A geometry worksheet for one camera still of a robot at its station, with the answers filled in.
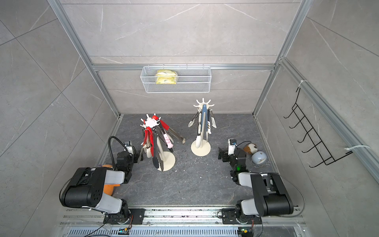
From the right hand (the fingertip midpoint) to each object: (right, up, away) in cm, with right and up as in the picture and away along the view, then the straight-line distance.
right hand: (227, 146), depth 92 cm
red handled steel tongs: (-35, +12, -19) cm, 42 cm away
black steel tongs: (-39, -3, -23) cm, 45 cm away
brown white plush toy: (+17, -2, +4) cm, 17 cm away
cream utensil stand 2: (-39, -8, +3) cm, 40 cm away
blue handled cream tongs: (-16, +15, -20) cm, 30 cm away
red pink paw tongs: (-34, +6, -21) cm, 41 cm away
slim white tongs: (-14, +16, -19) cm, 28 cm away
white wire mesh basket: (-24, +46, +9) cm, 53 cm away
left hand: (-61, -1, +2) cm, 61 cm away
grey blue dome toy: (+18, -7, -4) cm, 20 cm away
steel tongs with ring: (-23, +15, -9) cm, 29 cm away
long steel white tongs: (-47, +4, -21) cm, 52 cm away
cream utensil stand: (-13, -1, +7) cm, 15 cm away
